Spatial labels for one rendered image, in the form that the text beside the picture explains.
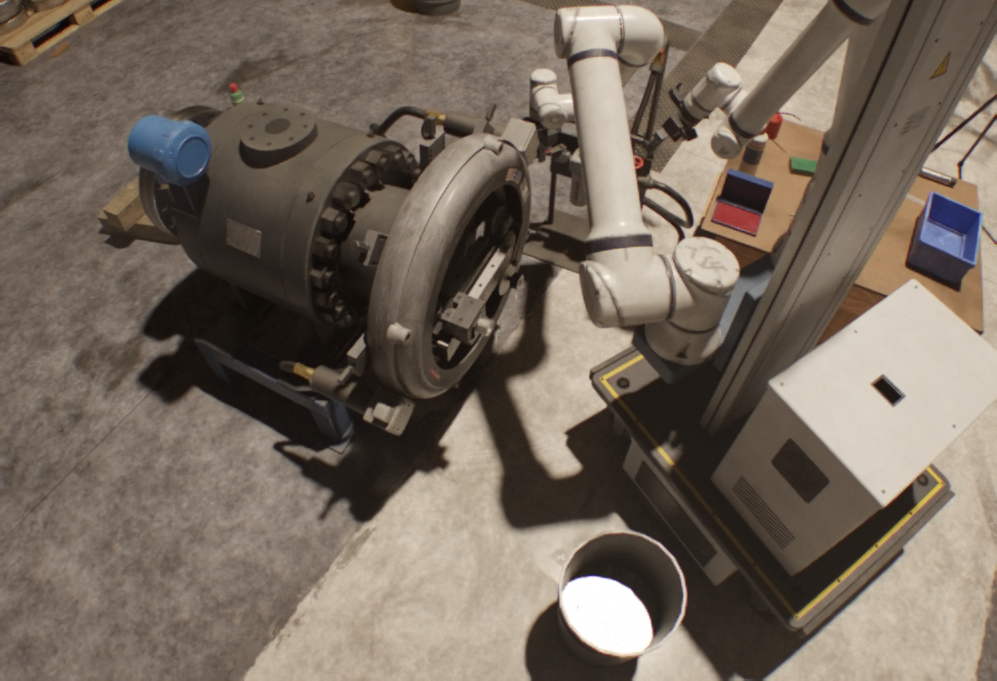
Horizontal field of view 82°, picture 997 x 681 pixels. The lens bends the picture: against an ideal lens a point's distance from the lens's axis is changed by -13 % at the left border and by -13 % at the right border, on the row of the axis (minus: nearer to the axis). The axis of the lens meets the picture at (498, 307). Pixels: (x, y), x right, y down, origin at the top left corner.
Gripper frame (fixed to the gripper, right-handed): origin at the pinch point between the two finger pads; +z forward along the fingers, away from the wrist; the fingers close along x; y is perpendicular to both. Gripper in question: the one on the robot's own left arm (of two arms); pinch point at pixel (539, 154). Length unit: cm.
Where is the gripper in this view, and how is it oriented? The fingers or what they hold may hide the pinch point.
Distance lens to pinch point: 239.7
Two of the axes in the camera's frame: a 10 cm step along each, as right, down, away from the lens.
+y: 8.2, -4.5, 3.6
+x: -5.7, -6.4, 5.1
